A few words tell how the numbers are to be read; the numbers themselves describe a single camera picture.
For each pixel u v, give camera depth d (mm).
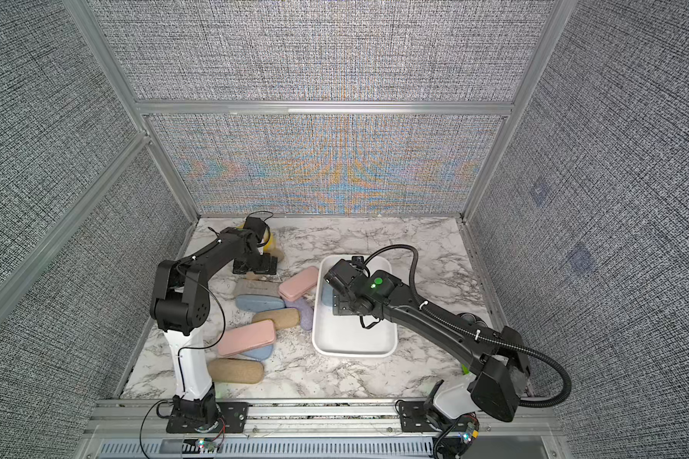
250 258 801
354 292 560
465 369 813
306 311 893
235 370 787
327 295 962
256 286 951
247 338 920
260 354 817
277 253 1060
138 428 717
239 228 1170
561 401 422
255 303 908
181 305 543
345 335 876
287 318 856
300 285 951
